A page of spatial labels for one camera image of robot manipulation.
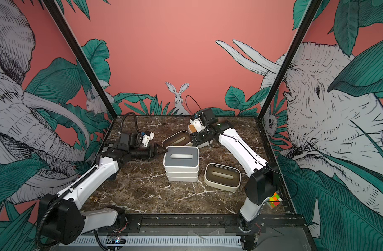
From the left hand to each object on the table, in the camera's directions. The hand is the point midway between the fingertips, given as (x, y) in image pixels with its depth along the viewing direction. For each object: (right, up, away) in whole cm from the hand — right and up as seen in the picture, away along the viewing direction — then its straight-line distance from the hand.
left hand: (165, 150), depth 78 cm
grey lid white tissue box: (+8, -16, +8) cm, 20 cm away
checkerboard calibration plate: (-41, -1, +20) cm, 46 cm away
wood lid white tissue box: (+13, +11, +29) cm, 33 cm away
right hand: (+15, +7, +3) cm, 17 cm away
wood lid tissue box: (+8, -13, +3) cm, 16 cm away
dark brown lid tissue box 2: (+7, +5, +23) cm, 25 cm away
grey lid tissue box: (+8, -4, 0) cm, 9 cm away
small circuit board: (-21, -40, -8) cm, 46 cm away
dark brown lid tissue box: (+30, -16, +8) cm, 35 cm away
